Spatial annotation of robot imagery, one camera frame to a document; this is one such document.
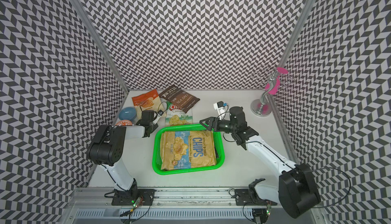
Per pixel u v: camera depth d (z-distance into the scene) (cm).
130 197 65
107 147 50
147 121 79
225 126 67
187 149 81
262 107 105
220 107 70
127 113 102
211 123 68
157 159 79
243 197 73
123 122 96
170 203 72
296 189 40
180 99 111
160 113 91
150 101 111
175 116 103
